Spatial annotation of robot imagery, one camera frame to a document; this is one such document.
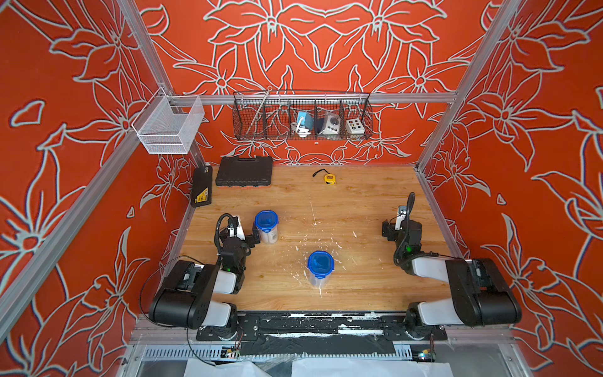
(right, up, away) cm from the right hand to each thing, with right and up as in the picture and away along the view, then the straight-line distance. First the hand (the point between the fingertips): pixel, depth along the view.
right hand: (396, 218), depth 92 cm
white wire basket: (-93, +39, +3) cm, 101 cm away
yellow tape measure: (-24, +17, +22) cm, 36 cm away
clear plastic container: (-50, -7, -2) cm, 50 cm away
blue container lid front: (-51, 0, -6) cm, 52 cm away
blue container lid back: (-32, -14, -14) cm, 37 cm away
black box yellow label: (-85, +11, +15) cm, 87 cm away
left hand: (-61, -1, -2) cm, 61 cm away
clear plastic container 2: (-32, -21, -11) cm, 40 cm away
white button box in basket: (-15, +38, +3) cm, 41 cm away
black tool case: (-66, +20, +21) cm, 72 cm away
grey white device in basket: (-27, +37, 0) cm, 46 cm away
